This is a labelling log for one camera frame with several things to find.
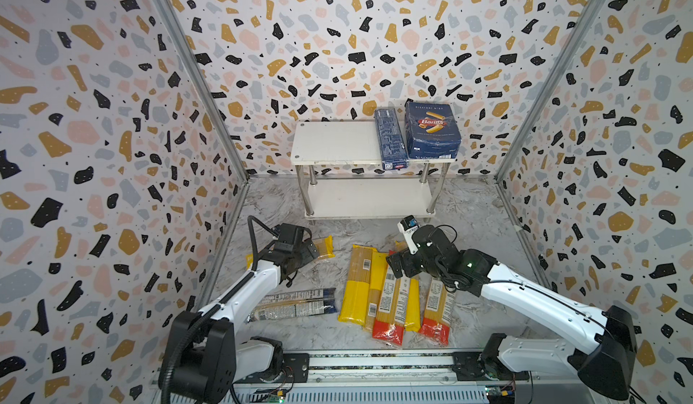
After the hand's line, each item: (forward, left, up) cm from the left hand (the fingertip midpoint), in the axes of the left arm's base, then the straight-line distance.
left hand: (304, 250), depth 87 cm
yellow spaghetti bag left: (+4, -6, -7) cm, 10 cm away
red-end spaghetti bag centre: (-21, -27, -5) cm, 34 cm away
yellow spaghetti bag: (-12, -17, -7) cm, 22 cm away
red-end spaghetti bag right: (-18, -42, -6) cm, 46 cm away
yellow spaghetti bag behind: (-17, -32, -6) cm, 37 cm away
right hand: (-6, -28, +11) cm, 31 cm away
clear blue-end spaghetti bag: (-15, +2, -6) cm, 16 cm away
